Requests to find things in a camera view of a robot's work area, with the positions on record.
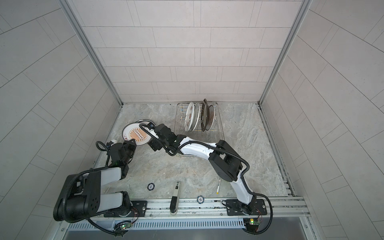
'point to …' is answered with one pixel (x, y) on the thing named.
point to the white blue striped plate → (197, 110)
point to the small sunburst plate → (211, 117)
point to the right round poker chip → (200, 199)
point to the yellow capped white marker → (218, 187)
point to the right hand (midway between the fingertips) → (153, 138)
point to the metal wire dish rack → (212, 135)
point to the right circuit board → (251, 225)
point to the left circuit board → (125, 226)
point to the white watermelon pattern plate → (189, 117)
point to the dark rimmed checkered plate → (204, 115)
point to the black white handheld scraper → (175, 199)
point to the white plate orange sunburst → (144, 121)
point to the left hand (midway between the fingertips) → (138, 135)
